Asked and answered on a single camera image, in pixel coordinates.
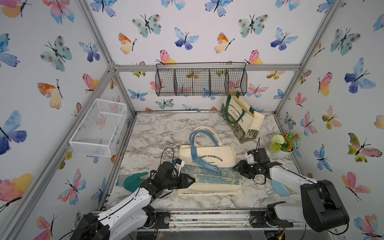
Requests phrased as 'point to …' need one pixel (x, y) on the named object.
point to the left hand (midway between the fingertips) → (194, 181)
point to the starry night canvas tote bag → (214, 166)
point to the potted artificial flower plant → (284, 144)
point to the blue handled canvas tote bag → (213, 166)
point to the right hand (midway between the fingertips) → (236, 168)
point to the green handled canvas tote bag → (244, 121)
